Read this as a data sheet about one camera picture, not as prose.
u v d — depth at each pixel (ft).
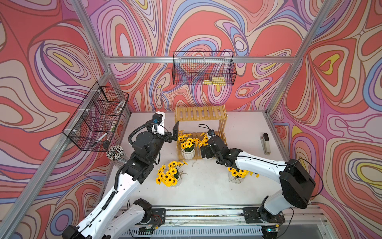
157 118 1.72
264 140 3.23
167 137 1.75
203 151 2.57
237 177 2.53
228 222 2.38
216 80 2.70
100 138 2.40
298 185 1.40
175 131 1.96
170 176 2.36
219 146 2.11
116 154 2.51
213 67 3.15
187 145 2.62
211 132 2.46
